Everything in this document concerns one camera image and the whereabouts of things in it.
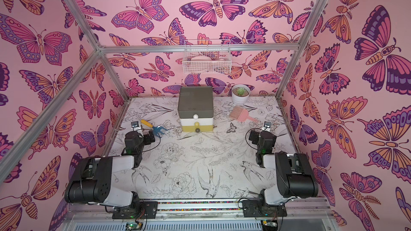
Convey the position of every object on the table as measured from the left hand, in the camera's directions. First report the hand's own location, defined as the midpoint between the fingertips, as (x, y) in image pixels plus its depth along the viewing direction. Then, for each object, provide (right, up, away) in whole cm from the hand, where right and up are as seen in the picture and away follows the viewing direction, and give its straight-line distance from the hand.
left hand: (145, 129), depth 94 cm
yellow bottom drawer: (+30, 0, +4) cm, 31 cm away
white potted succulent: (+59, +23, +15) cm, 65 cm away
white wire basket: (+36, +43, +1) cm, 56 cm away
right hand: (+67, -1, -1) cm, 67 cm away
